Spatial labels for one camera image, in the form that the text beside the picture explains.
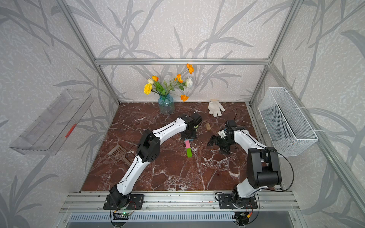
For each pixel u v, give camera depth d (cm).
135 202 72
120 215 72
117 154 91
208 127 104
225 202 73
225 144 77
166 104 105
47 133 67
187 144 96
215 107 117
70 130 65
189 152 91
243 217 72
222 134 86
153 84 97
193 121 75
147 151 61
